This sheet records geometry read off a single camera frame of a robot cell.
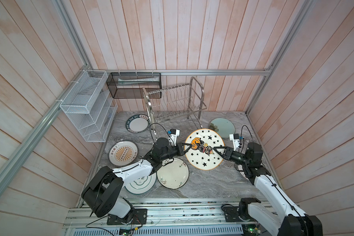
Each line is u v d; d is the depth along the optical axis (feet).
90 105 2.35
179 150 2.30
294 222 1.31
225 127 3.70
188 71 3.23
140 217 2.41
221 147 2.49
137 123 3.78
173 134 2.43
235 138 2.38
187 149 2.48
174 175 2.81
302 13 2.30
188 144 2.52
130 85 3.41
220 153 2.45
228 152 2.28
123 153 3.14
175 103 3.81
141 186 2.74
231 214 2.40
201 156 2.50
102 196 1.41
